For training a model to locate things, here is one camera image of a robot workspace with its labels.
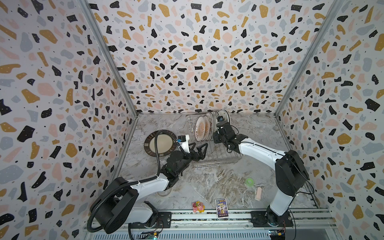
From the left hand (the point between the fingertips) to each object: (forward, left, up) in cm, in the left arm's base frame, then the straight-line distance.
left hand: (202, 142), depth 77 cm
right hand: (+13, -8, -6) cm, 16 cm away
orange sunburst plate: (+21, +1, -14) cm, 25 cm away
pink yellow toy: (-26, +3, -20) cm, 33 cm away
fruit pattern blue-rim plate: (+26, -15, -5) cm, 30 cm away
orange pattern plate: (+19, -4, -12) cm, 23 cm away
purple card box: (-27, -10, -20) cm, 35 cm away
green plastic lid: (-13, -28, -23) cm, 38 cm away
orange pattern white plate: (+30, -13, -8) cm, 34 cm away
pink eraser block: (-21, -30, -20) cm, 41 cm away
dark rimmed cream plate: (+14, +25, -23) cm, 36 cm away
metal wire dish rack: (+5, -10, -22) cm, 24 cm away
